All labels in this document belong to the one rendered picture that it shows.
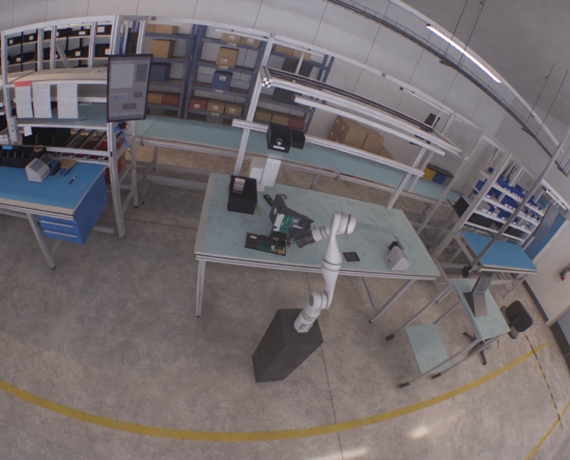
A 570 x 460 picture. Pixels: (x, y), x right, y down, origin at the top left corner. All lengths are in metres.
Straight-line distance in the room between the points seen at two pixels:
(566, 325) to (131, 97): 8.05
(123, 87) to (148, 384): 2.14
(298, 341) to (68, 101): 2.45
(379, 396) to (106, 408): 2.35
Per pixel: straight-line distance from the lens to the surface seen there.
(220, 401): 2.22
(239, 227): 1.77
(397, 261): 2.01
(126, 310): 2.55
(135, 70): 1.89
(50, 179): 2.55
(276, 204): 1.80
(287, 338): 1.54
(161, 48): 5.12
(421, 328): 3.01
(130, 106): 2.00
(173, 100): 5.25
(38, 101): 2.68
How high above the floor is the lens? 2.18
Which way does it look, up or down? 39 degrees down
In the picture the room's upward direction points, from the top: 22 degrees clockwise
